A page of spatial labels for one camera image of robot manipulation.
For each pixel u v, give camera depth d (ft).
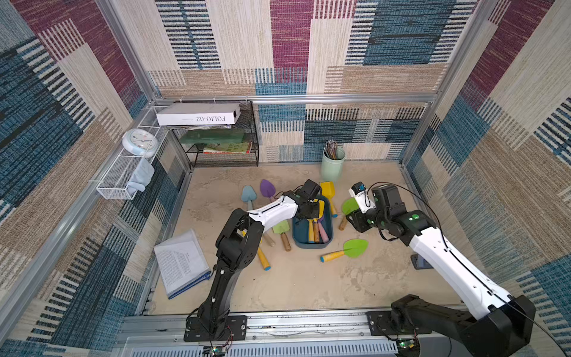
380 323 2.39
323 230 3.05
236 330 2.39
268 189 3.61
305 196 2.50
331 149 3.42
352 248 3.01
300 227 3.01
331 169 3.52
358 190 2.26
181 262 2.88
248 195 3.54
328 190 3.56
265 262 2.80
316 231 3.08
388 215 1.92
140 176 2.21
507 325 1.22
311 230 3.07
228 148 3.27
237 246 1.80
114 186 2.25
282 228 3.17
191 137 3.26
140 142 2.48
